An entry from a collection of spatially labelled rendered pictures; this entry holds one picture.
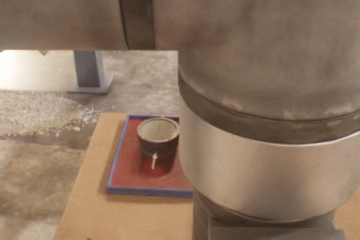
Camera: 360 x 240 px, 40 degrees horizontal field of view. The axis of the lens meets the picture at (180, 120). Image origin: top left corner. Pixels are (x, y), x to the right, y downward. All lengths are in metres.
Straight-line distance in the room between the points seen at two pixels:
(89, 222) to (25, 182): 0.82
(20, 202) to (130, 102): 0.54
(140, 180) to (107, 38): 0.45
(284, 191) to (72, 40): 0.10
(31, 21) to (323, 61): 0.10
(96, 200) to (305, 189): 0.43
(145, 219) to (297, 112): 0.41
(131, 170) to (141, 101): 1.04
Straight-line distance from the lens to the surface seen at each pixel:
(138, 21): 0.17
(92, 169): 0.65
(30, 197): 1.34
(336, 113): 0.19
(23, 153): 1.50
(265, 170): 0.20
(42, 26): 0.18
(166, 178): 0.62
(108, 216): 0.59
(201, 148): 0.21
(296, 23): 0.17
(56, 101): 1.71
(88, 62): 1.70
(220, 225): 0.24
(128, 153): 0.67
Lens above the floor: 0.88
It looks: 34 degrees down
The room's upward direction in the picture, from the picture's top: straight up
